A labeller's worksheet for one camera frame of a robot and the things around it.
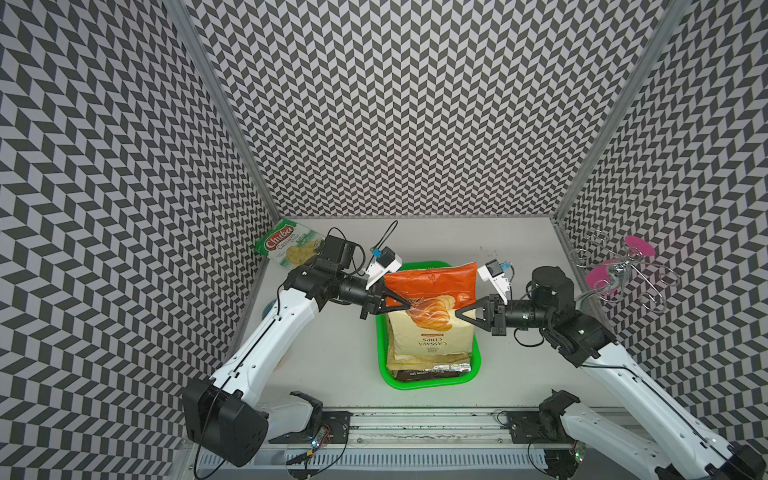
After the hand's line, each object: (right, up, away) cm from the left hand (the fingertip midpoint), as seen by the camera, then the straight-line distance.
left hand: (403, 308), depth 65 cm
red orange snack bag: (+12, +7, -4) cm, 14 cm away
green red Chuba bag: (-41, +14, +43) cm, 61 cm away
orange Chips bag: (+6, -5, +1) cm, 8 cm away
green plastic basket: (+5, -21, +7) cm, 22 cm away
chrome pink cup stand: (+52, +8, +6) cm, 53 cm away
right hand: (+12, -3, -1) cm, 13 cm away
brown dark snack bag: (+8, -19, +11) cm, 23 cm away
